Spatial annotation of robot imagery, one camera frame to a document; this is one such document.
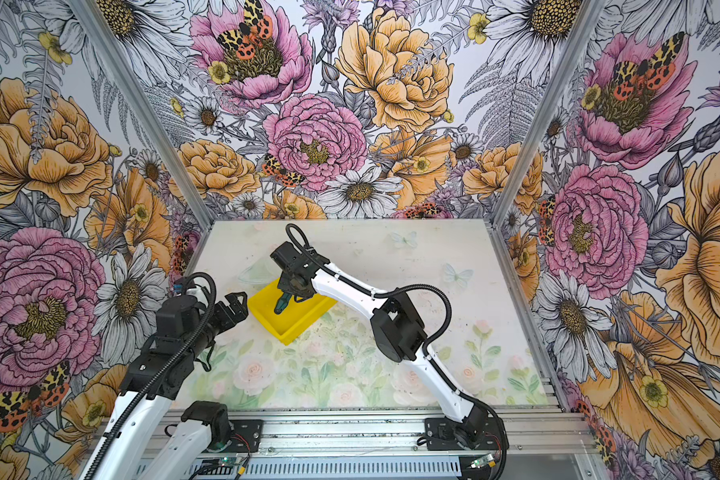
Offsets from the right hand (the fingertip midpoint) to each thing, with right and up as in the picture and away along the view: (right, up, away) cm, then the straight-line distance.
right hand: (290, 293), depth 91 cm
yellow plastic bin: (+2, -7, -2) cm, 8 cm away
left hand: (-10, -2, -16) cm, 19 cm away
